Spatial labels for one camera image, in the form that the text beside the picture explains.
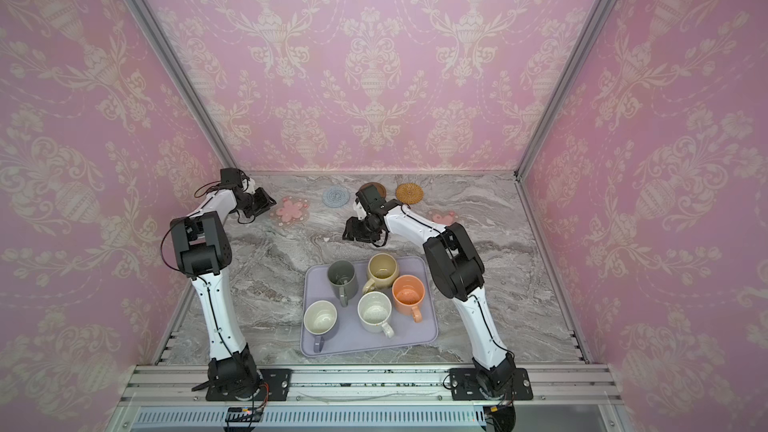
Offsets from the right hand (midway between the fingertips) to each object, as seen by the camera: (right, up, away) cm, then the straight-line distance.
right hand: (350, 236), depth 96 cm
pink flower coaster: (-24, +8, +14) cm, 29 cm away
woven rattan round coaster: (+20, +14, +19) cm, 31 cm away
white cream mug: (+8, -20, -11) cm, 24 cm away
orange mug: (+18, -16, -8) cm, 26 cm away
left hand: (-30, +11, +13) cm, 35 cm away
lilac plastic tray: (+2, -25, -16) cm, 30 cm away
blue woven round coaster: (-7, +13, +16) cm, 22 cm away
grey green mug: (-1, -13, -6) cm, 14 cm away
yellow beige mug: (+11, -10, -4) cm, 15 cm away
